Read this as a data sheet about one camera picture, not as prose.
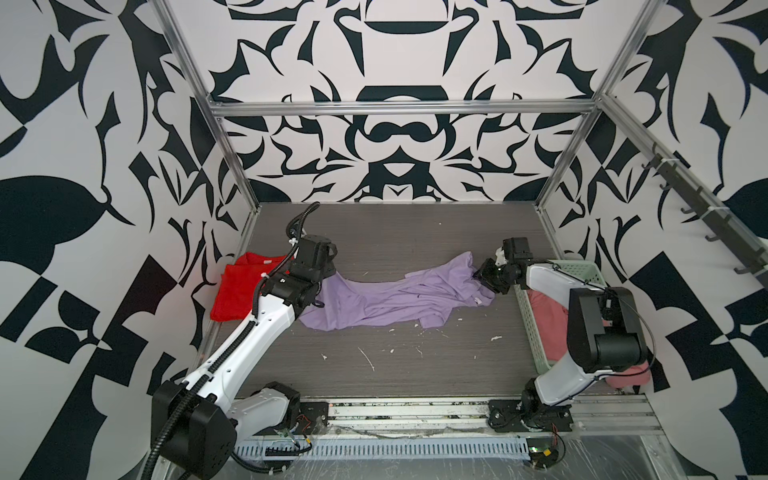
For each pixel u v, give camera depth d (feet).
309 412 2.47
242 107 3.03
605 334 1.54
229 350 1.43
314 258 1.93
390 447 2.34
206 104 2.93
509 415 2.44
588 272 3.13
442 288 3.08
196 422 1.25
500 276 2.71
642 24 2.45
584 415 2.48
